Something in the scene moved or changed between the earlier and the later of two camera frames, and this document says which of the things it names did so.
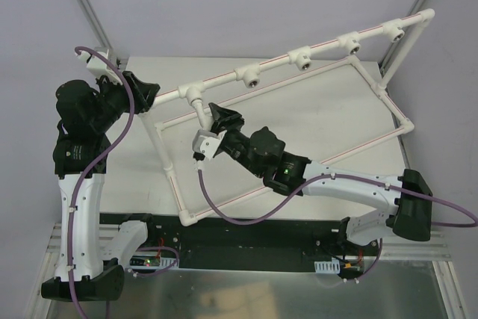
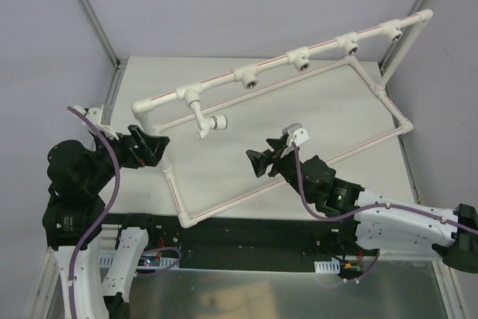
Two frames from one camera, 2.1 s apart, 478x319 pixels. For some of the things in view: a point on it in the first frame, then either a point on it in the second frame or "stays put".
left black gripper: (131, 92) to (138, 150)
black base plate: (276, 243) stays put
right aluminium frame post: (417, 7) stays put
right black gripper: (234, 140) to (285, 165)
